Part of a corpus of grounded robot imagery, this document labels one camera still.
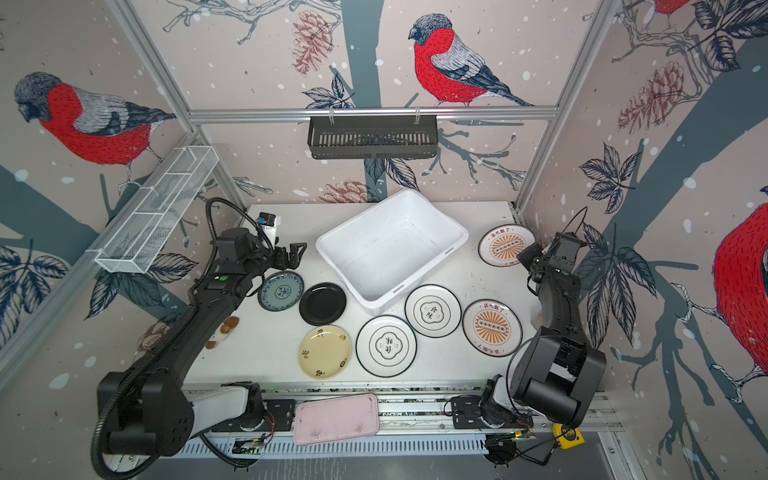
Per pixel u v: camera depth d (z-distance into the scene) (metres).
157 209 0.78
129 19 0.72
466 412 0.73
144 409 0.39
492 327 0.88
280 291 0.97
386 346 0.85
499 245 0.94
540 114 0.92
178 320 0.90
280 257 0.73
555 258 0.65
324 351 0.84
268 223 0.70
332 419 0.72
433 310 0.92
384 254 1.07
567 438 0.68
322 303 0.93
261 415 0.73
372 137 1.07
